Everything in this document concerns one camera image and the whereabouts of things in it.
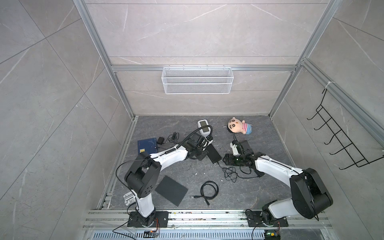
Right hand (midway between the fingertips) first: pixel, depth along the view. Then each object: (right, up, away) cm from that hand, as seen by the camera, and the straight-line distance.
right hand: (227, 158), depth 91 cm
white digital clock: (-16, +19, -23) cm, 33 cm away
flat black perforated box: (-33, -16, -10) cm, 38 cm away
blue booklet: (-52, +7, +10) cm, 53 cm away
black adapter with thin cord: (-36, +11, +13) cm, 40 cm away
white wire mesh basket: (-18, +52, +10) cm, 56 cm away
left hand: (-14, +7, 0) cm, 16 cm away
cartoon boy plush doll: (+9, +21, +13) cm, 26 cm away
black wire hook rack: (+46, +7, -32) cm, 57 cm away
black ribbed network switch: (-8, +1, +5) cm, 9 cm away
